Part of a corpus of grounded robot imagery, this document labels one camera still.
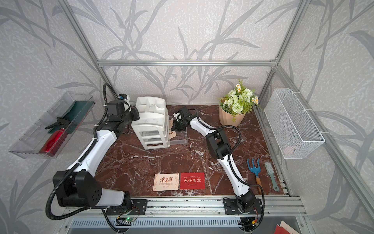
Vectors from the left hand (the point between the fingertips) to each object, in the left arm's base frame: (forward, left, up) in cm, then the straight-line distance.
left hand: (138, 109), depth 83 cm
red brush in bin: (-27, +24, +9) cm, 37 cm away
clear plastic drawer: (-3, -21, -25) cm, 33 cm away
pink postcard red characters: (-32, -17, -26) cm, 45 cm away
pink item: (-2, -17, -22) cm, 28 cm away
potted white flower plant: (+3, -56, +1) cm, 56 cm away
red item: (-32, -32, -26) cm, 52 cm away
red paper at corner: (-54, -73, -24) cm, 94 cm away
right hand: (+3, -16, -22) cm, 27 cm away
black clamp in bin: (-15, +29, +8) cm, 34 cm away
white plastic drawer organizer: (-10, -10, -3) cm, 15 cm away
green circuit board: (-50, -1, -26) cm, 56 cm away
